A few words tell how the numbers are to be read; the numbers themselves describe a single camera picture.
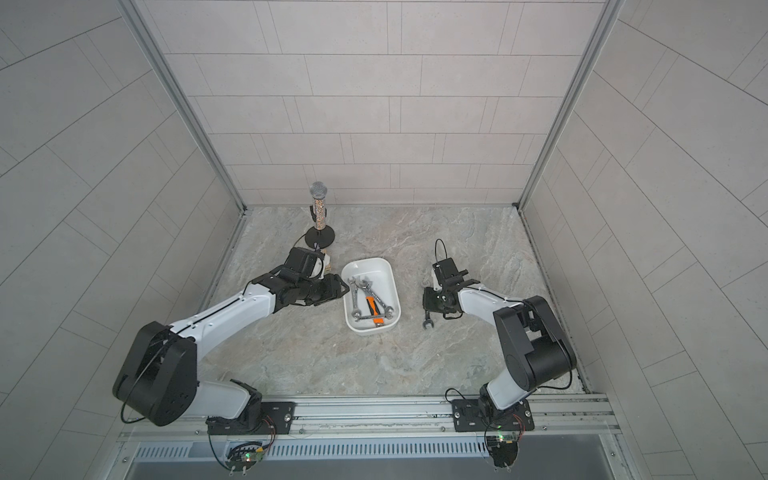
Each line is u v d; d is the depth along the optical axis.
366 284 0.94
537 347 0.44
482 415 0.64
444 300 0.68
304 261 0.67
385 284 0.94
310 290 0.71
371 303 0.90
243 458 0.65
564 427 0.71
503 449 0.68
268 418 0.70
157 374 0.41
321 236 1.07
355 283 0.94
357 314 0.87
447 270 0.74
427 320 0.88
